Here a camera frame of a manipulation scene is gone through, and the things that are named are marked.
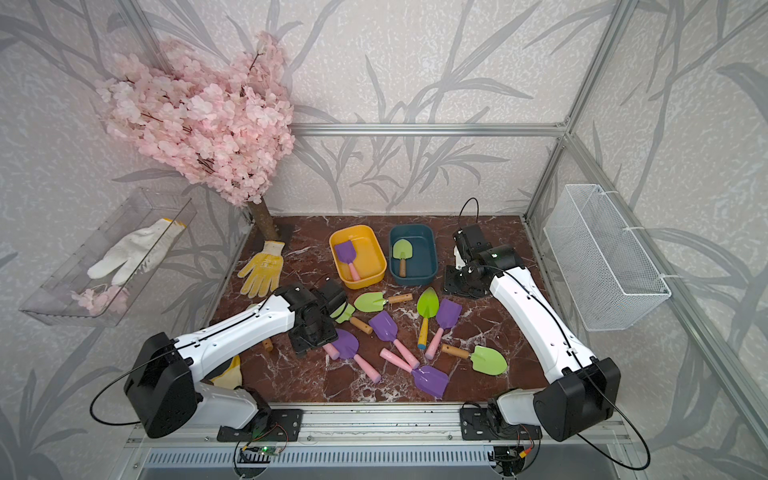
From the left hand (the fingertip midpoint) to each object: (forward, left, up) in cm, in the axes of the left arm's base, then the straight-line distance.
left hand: (328, 346), depth 80 cm
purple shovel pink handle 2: (+3, -4, -7) cm, 8 cm away
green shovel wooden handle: (+17, -11, -7) cm, 21 cm away
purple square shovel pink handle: (+8, -15, -6) cm, 18 cm away
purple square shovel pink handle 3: (-6, -27, -6) cm, 28 cm away
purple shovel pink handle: (+36, 0, -6) cm, 37 cm away
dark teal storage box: (+32, -27, -7) cm, 42 cm away
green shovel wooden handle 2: (-1, -43, -6) cm, 44 cm away
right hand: (+12, -32, +12) cm, 36 cm away
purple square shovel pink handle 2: (+13, -35, -8) cm, 38 cm away
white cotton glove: (+13, +41, +25) cm, 50 cm away
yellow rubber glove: (+30, +29, -9) cm, 43 cm away
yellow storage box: (+33, -9, -7) cm, 35 cm away
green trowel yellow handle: (+15, -28, -7) cm, 33 cm away
